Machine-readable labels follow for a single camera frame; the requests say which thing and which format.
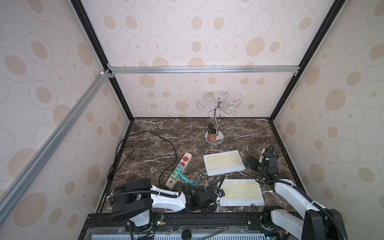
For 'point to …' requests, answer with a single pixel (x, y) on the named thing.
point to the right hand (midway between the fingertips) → (258, 161)
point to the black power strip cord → (119, 147)
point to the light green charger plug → (175, 175)
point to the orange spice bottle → (213, 135)
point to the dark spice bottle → (210, 126)
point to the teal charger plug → (180, 168)
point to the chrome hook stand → (215, 114)
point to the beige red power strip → (171, 183)
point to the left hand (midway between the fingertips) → (216, 204)
